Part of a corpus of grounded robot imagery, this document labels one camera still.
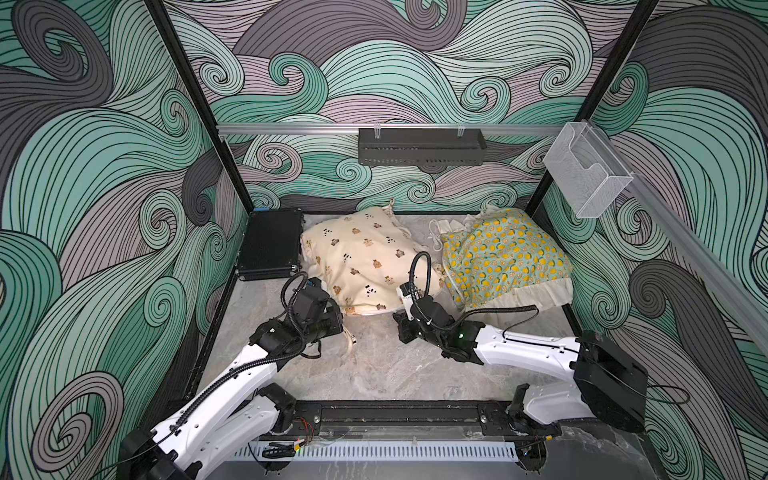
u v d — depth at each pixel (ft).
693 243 1.94
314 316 1.95
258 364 1.58
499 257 3.20
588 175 2.71
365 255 3.03
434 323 1.95
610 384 1.33
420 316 1.97
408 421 2.42
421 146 3.12
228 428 1.75
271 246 3.49
